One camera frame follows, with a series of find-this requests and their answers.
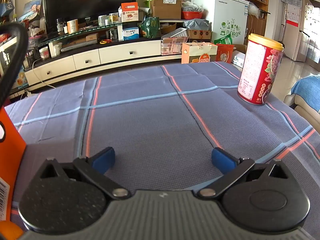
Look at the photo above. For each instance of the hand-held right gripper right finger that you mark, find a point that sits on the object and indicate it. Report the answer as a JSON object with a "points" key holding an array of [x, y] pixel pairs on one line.
{"points": [[222, 160]]}

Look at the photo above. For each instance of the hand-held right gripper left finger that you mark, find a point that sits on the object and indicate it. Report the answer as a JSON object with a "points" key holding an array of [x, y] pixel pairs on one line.
{"points": [[103, 158]]}

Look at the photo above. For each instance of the orange cardboard box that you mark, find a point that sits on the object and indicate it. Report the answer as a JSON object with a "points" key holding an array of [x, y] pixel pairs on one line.
{"points": [[11, 155]]}

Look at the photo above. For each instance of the beige sofa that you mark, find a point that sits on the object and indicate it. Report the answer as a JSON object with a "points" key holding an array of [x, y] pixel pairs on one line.
{"points": [[300, 107]]}

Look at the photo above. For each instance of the red can with yellow lid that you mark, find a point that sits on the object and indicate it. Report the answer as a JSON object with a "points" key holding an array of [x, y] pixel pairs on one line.
{"points": [[260, 72]]}

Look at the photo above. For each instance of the white carton box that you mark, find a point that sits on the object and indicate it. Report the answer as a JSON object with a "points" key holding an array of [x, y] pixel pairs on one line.
{"points": [[238, 58]]}

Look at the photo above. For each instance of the red gift bag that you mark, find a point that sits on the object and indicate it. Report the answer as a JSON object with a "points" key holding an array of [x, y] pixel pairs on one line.
{"points": [[225, 53]]}

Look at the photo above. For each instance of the white and black TV stand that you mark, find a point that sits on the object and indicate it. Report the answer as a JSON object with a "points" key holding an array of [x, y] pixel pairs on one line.
{"points": [[112, 52]]}

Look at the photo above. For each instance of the orange and white gift bag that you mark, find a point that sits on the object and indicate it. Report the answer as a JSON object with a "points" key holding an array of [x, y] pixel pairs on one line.
{"points": [[198, 55]]}

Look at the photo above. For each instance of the blue towel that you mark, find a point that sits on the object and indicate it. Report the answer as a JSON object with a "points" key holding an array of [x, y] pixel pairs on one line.
{"points": [[308, 90]]}

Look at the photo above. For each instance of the silver media player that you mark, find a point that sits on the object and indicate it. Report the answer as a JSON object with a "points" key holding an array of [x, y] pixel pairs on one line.
{"points": [[80, 45]]}

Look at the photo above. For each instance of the green snack bag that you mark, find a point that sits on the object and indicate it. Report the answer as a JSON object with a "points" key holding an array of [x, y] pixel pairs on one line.
{"points": [[223, 40]]}

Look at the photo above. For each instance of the box of pink papers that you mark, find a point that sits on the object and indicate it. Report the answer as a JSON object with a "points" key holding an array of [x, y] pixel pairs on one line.
{"points": [[173, 46]]}

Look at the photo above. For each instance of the printed brown cardboard box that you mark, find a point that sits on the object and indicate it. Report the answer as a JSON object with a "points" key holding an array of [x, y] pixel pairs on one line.
{"points": [[200, 36]]}

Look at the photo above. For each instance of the blue and white box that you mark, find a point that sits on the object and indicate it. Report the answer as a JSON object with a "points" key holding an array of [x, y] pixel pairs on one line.
{"points": [[130, 33]]}

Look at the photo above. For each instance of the white plastic tray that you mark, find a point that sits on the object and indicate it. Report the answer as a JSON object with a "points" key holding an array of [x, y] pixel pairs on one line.
{"points": [[175, 33]]}

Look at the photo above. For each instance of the pink basket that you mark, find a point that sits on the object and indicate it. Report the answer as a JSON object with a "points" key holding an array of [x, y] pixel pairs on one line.
{"points": [[34, 42]]}

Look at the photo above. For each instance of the white jar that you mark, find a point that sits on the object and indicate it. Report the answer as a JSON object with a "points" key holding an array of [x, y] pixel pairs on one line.
{"points": [[72, 26]]}

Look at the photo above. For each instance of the grey plastic bag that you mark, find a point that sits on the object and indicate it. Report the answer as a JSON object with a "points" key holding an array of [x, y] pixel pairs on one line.
{"points": [[196, 24]]}

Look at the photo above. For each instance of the beige refrigerator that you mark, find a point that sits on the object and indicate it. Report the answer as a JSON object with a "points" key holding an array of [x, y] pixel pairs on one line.
{"points": [[296, 42]]}

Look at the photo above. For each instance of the green plastic bag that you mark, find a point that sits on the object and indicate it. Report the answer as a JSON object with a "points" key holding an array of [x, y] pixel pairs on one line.
{"points": [[150, 27]]}

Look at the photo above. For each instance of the dark bottle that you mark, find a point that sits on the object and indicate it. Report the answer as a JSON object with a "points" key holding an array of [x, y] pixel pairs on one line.
{"points": [[60, 26]]}

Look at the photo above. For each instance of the wooden shelf cabinet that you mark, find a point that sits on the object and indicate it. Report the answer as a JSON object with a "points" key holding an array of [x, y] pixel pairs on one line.
{"points": [[257, 22]]}

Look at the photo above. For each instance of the white chest freezer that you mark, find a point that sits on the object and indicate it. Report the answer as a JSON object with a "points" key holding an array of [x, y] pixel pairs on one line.
{"points": [[220, 15]]}

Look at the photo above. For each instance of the red plastic basin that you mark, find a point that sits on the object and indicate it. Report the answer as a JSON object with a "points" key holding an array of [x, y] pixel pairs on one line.
{"points": [[192, 15]]}

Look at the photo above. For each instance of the orange and white medicine box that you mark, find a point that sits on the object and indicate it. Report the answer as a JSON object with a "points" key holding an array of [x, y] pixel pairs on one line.
{"points": [[130, 12]]}

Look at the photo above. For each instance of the black flat television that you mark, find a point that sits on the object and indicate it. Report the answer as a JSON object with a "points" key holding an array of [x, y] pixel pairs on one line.
{"points": [[87, 0]]}

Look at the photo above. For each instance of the colourful picture board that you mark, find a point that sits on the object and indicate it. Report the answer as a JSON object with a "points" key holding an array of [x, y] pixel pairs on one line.
{"points": [[31, 12]]}

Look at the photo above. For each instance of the wall calendar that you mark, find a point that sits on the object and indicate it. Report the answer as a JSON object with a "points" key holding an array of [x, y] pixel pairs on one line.
{"points": [[293, 18]]}

